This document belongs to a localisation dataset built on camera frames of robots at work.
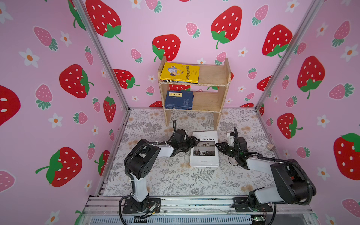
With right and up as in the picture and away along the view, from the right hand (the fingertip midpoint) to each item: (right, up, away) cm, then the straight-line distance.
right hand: (214, 144), depth 90 cm
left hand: (-10, +1, +2) cm, 11 cm away
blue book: (-23, +30, +2) cm, 38 cm away
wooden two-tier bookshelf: (-2, +36, +13) cm, 38 cm away
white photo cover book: (-7, -5, -2) cm, 9 cm away
